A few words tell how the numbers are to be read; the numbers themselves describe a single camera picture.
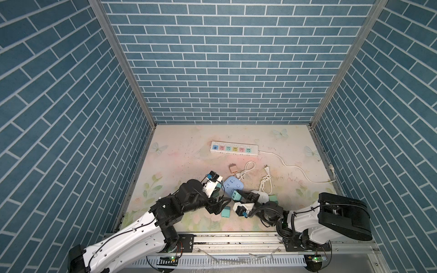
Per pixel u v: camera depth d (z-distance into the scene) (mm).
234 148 1048
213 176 610
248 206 676
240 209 633
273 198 861
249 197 709
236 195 752
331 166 1027
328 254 693
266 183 915
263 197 849
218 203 608
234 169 961
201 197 557
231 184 890
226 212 805
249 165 994
